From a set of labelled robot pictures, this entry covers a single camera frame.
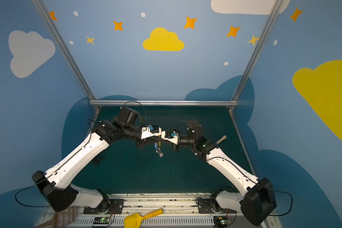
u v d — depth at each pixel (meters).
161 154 0.82
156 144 0.71
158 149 0.71
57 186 0.39
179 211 0.74
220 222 0.71
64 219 0.71
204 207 0.74
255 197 0.39
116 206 0.75
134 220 0.70
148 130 0.57
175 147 0.62
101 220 0.71
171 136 0.57
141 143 0.60
